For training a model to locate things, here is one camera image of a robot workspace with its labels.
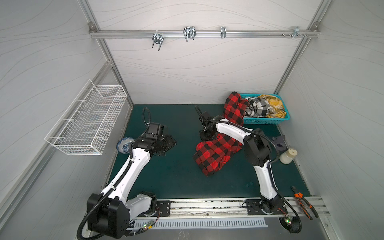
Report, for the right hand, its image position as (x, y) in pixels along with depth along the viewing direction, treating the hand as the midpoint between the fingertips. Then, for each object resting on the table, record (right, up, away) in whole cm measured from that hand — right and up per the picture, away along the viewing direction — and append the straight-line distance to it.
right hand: (204, 136), depth 97 cm
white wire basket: (-57, +8, -28) cm, 65 cm away
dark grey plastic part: (+49, -4, -1) cm, 49 cm away
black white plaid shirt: (+39, +19, +8) cm, 44 cm away
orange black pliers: (+49, -32, -23) cm, 62 cm away
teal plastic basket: (+31, +10, +7) cm, 34 cm away
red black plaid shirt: (+2, -11, -7) cm, 13 cm away
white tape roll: (+47, -10, -13) cm, 50 cm away
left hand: (-17, -1, -16) cm, 23 cm away
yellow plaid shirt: (+52, +19, +8) cm, 56 cm away
